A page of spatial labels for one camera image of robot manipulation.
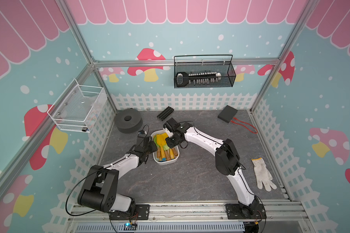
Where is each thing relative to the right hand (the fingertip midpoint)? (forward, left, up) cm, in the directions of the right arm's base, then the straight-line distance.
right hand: (170, 143), depth 93 cm
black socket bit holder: (+29, -9, +28) cm, 41 cm away
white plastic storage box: (+10, +8, 0) cm, 13 cm away
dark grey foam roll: (+20, +32, 0) cm, 38 cm away
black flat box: (+33, -46, -7) cm, 57 cm away
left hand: (-1, +10, -1) cm, 10 cm away
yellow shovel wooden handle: (-5, +5, -2) cm, 7 cm away
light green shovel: (-3, +2, -4) cm, 6 cm away
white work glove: (-19, -55, -6) cm, 58 cm away
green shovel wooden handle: (-5, +7, -2) cm, 9 cm away
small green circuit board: (-43, +20, -9) cm, 48 cm away
